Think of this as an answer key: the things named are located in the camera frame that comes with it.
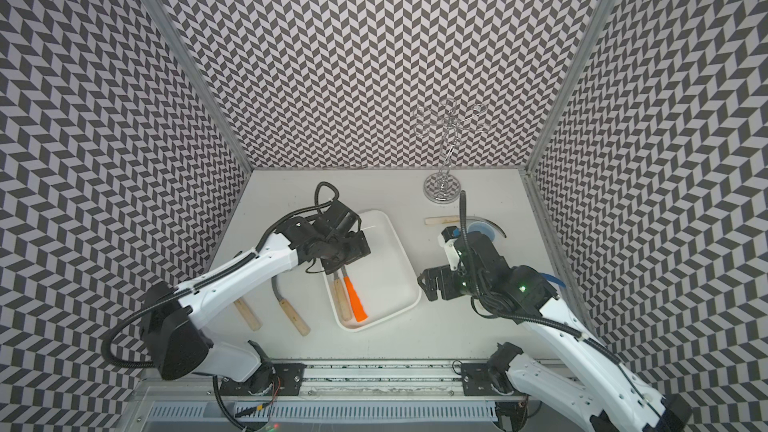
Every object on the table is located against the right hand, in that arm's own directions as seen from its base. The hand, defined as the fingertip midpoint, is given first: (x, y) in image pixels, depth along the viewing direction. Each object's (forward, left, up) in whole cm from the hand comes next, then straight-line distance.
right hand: (438, 283), depth 70 cm
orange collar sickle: (+3, +22, -19) cm, 29 cm away
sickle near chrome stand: (+30, -3, -17) cm, 35 cm away
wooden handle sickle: (-5, +36, -17) cm, 40 cm away
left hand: (+9, +20, -4) cm, 22 cm away
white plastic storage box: (+9, +14, -17) cm, 24 cm away
